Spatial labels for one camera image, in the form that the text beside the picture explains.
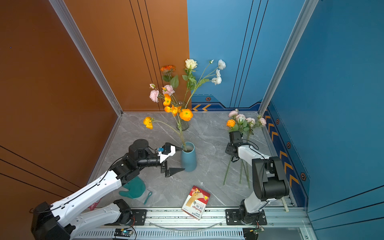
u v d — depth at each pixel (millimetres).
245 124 1050
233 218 725
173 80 929
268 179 456
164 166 600
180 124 711
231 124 1085
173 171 632
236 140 743
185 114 709
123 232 706
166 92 902
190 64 889
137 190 823
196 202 742
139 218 735
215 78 879
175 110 656
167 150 549
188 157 758
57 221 394
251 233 706
